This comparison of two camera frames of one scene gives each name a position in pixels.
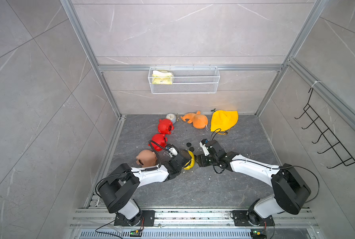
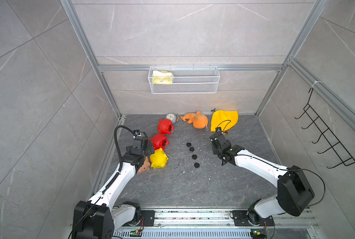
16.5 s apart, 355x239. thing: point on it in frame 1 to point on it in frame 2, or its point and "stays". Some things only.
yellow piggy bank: [191, 163] to [158, 159]
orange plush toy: [198, 120] stays
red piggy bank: [161, 139] stays
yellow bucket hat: [223, 120] stays
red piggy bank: [165, 126] stays
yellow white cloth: [163, 77] stays
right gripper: [201, 161] to [213, 150]
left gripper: [185, 151] to [148, 148]
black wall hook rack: [346, 158] stays
